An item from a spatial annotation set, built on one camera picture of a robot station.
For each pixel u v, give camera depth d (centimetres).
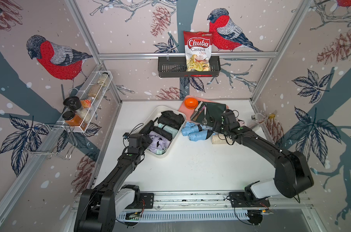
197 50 82
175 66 107
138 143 70
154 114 107
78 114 65
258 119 97
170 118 103
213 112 110
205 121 107
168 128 97
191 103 114
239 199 73
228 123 68
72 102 62
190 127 97
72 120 60
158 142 84
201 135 95
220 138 74
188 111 113
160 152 86
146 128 97
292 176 42
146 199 73
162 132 95
